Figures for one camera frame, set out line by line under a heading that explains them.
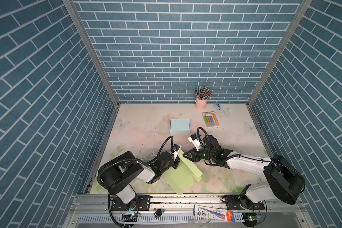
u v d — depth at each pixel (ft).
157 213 2.24
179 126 3.37
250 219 2.31
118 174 1.50
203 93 3.70
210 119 3.57
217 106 3.91
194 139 2.51
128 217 2.34
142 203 2.42
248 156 1.80
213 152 2.18
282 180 1.43
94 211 2.41
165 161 2.20
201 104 3.71
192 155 2.47
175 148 2.49
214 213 2.31
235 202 2.42
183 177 2.71
